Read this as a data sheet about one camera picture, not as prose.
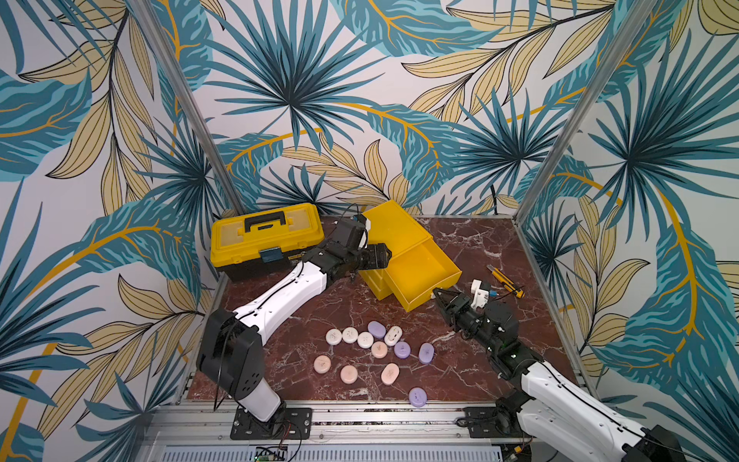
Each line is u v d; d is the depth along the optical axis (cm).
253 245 88
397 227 88
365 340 86
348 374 80
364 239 66
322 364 82
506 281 100
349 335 87
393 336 86
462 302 70
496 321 60
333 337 86
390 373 80
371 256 72
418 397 76
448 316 71
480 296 73
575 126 90
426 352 84
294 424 73
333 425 75
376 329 88
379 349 84
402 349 84
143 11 67
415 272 84
